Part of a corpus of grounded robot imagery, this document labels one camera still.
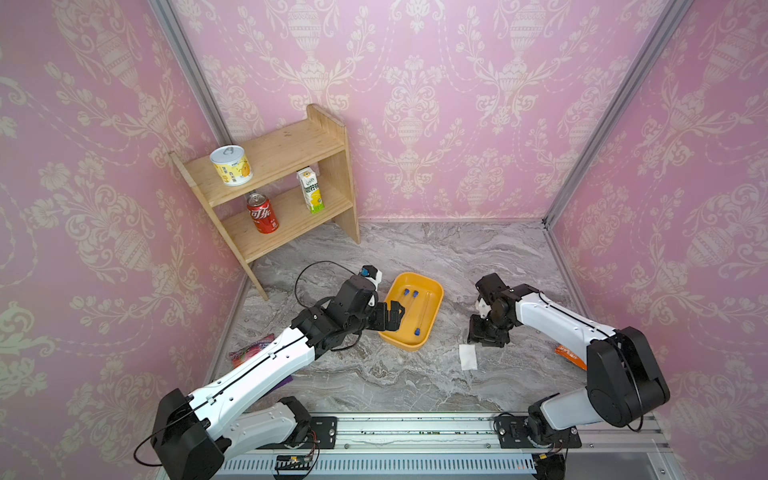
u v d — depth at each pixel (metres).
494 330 0.73
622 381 0.43
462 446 0.73
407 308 0.97
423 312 0.95
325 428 0.75
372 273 0.69
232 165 0.67
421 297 0.99
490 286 0.73
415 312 0.96
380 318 0.66
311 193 0.89
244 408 0.44
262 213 0.82
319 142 0.83
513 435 0.73
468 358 0.85
